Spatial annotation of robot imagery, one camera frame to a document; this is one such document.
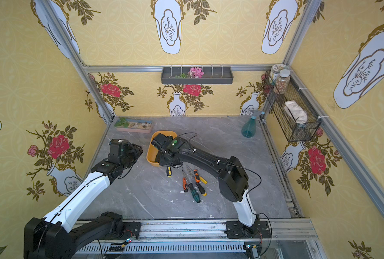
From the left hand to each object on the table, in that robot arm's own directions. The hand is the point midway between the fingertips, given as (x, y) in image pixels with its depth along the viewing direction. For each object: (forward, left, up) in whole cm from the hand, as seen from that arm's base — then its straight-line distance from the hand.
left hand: (134, 148), depth 84 cm
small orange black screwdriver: (-15, -26, -14) cm, 33 cm away
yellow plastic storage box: (+9, -5, -17) cm, 20 cm away
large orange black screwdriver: (-16, -34, -15) cm, 40 cm away
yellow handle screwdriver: (-12, -36, -15) cm, 41 cm away
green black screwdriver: (-21, -31, -13) cm, 40 cm away
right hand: (-3, -18, -4) cm, 19 cm away
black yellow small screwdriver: (-12, -18, -3) cm, 22 cm away
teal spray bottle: (+21, -68, -10) cm, 72 cm away
